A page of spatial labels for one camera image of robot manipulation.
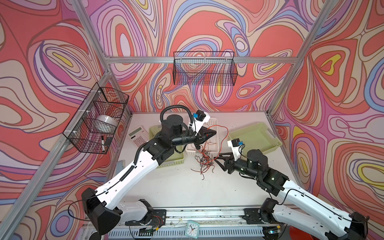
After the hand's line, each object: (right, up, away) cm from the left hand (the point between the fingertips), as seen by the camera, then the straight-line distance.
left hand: (216, 132), depth 60 cm
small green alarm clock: (-10, -46, +9) cm, 48 cm away
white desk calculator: (-45, -4, +37) cm, 59 cm away
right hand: (+3, -14, +10) cm, 17 cm away
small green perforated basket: (-18, -16, +28) cm, 37 cm away
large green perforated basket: (+36, -4, +44) cm, 57 cm away
